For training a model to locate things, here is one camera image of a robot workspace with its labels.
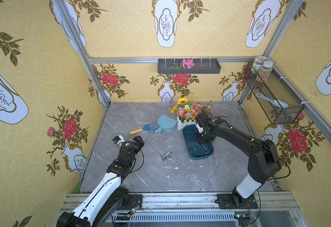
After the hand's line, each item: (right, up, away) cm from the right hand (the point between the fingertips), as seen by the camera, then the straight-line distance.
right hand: (203, 138), depth 90 cm
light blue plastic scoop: (-24, +9, +18) cm, 31 cm away
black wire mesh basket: (+45, +31, -2) cm, 55 cm away
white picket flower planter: (-10, +16, +3) cm, 19 cm away
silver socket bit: (-21, -11, +2) cm, 24 cm away
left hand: (-44, 0, -5) cm, 44 cm away
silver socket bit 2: (-25, -13, 0) cm, 29 cm away
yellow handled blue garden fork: (-38, +5, +16) cm, 41 cm away
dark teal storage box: (-4, -9, +3) cm, 10 cm away
